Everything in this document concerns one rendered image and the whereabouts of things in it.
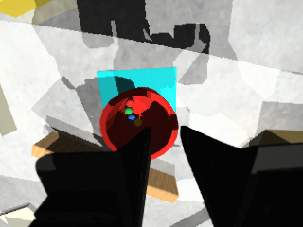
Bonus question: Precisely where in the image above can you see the blue marble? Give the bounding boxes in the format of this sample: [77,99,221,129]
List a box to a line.
[128,113,135,122]

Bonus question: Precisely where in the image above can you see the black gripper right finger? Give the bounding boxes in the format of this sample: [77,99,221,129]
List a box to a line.
[180,126,303,227]

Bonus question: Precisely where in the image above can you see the tan flat bar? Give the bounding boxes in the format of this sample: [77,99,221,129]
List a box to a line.
[32,131,179,203]

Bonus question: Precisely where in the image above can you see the red cup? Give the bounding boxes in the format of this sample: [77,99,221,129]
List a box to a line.
[99,87,179,160]

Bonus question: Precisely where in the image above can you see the olive yellow marble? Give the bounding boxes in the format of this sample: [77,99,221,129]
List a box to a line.
[134,118,142,127]

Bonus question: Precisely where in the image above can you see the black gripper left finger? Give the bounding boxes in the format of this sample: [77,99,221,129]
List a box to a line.
[35,127,152,227]

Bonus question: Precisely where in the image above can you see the dark green marble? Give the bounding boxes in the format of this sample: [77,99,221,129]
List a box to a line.
[124,107,133,114]

